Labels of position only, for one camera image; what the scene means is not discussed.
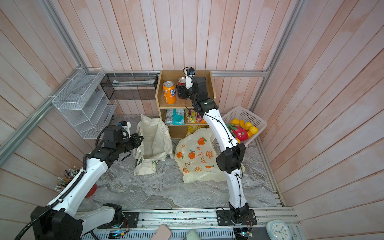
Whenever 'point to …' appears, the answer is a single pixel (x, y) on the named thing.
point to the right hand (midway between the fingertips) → (181, 83)
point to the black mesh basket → (130, 86)
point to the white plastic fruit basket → (242, 113)
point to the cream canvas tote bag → (156, 145)
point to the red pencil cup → (66, 176)
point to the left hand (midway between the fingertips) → (144, 140)
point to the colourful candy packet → (190, 116)
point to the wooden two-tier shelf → (177, 131)
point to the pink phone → (162, 233)
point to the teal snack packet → (175, 116)
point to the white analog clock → (278, 230)
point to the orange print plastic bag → (195, 156)
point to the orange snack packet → (199, 119)
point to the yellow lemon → (253, 129)
